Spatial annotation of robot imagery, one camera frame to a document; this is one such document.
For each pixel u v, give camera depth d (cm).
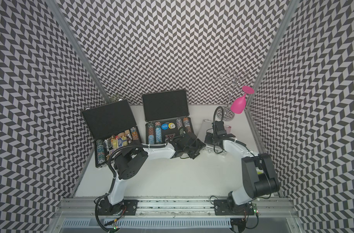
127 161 52
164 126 99
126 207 71
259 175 44
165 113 107
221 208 74
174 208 74
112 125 97
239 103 87
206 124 101
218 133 71
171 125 99
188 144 73
